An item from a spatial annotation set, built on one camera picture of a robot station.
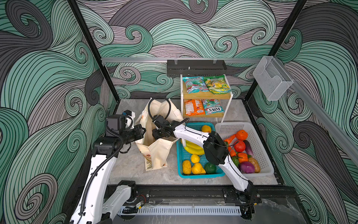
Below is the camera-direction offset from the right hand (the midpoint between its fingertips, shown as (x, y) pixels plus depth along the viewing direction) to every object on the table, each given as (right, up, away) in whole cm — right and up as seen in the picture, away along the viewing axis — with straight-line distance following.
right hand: (156, 133), depth 93 cm
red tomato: (+55, -7, -6) cm, 56 cm away
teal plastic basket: (+18, -13, -5) cm, 22 cm away
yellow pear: (+26, -18, -15) cm, 35 cm away
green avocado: (+33, -18, -15) cm, 41 cm away
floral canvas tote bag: (+3, -5, -24) cm, 24 cm away
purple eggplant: (+61, -10, -6) cm, 62 cm away
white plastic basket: (+49, +2, +2) cm, 49 cm away
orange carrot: (+48, -4, -5) cm, 48 cm away
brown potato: (+61, -18, -15) cm, 65 cm away
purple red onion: (+53, -16, -17) cm, 58 cm away
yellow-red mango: (+34, +3, -3) cm, 34 cm away
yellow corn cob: (+20, -17, -14) cm, 30 cm away
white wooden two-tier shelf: (+31, +25, -14) cm, 42 cm away
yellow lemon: (+25, -13, -11) cm, 31 cm away
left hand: (-2, +6, -23) cm, 24 cm away
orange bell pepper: (+54, -12, -12) cm, 56 cm away
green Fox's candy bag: (+38, +19, -2) cm, 43 cm away
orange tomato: (+58, -1, -2) cm, 58 cm away
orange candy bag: (+26, +18, -1) cm, 31 cm away
